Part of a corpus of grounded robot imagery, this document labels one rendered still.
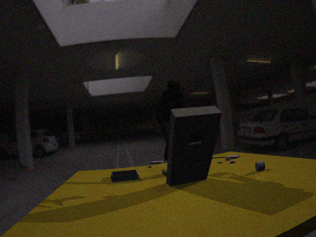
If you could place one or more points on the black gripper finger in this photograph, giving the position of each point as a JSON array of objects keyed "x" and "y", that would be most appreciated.
[{"x": 180, "y": 105}]

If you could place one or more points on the dark grey cylinder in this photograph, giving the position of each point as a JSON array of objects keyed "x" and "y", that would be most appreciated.
[{"x": 260, "y": 165}]

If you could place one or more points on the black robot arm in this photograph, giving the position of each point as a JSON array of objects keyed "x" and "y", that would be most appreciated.
[{"x": 163, "y": 116}]

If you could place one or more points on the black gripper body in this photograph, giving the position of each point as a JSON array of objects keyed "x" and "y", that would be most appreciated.
[{"x": 174, "y": 98}]

